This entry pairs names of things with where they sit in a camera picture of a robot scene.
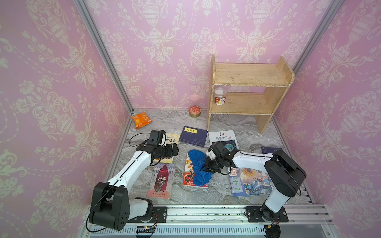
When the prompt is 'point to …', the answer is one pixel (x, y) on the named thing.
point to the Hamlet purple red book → (160, 181)
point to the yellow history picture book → (171, 138)
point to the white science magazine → (227, 138)
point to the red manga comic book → (189, 173)
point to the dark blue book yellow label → (193, 136)
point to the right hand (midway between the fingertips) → (202, 170)
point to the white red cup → (220, 94)
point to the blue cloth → (200, 177)
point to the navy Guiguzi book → (269, 149)
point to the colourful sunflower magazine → (246, 181)
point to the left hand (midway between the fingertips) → (172, 151)
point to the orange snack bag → (141, 120)
